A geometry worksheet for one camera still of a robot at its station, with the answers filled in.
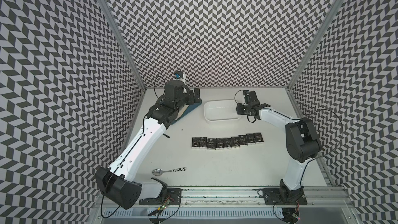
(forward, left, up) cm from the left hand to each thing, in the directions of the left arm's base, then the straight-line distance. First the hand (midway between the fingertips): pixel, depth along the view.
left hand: (190, 91), depth 73 cm
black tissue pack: (-10, -34, -31) cm, 47 cm away
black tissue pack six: (-12, -24, -30) cm, 40 cm away
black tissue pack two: (-12, -5, -30) cm, 33 cm away
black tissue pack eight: (-9, -38, -31) cm, 50 cm away
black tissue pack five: (-12, -20, -30) cm, 38 cm away
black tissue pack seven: (-11, -29, -30) cm, 43 cm away
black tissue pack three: (-13, -10, -31) cm, 35 cm away
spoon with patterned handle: (-28, +17, -29) cm, 44 cm away
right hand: (+8, -28, -25) cm, 39 cm away
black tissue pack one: (-12, -1, -30) cm, 33 cm away
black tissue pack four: (-13, -15, -30) cm, 36 cm away
